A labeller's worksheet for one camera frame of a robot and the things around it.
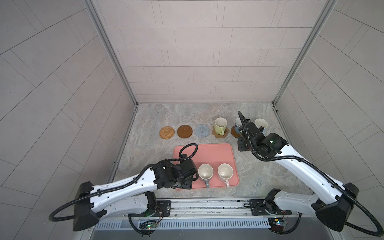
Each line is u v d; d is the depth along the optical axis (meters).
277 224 0.68
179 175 0.52
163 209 0.70
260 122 0.94
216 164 0.77
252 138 0.53
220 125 0.93
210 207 0.73
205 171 0.81
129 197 0.44
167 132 0.99
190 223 1.24
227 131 0.96
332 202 0.39
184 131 0.99
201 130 1.01
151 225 0.65
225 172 0.81
